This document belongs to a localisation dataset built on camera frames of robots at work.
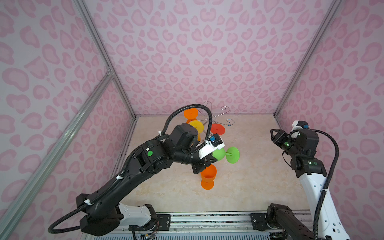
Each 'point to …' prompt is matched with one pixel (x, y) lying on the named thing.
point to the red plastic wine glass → (217, 128)
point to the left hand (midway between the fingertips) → (216, 157)
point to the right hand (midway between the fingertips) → (274, 130)
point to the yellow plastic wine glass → (199, 126)
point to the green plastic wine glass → (232, 154)
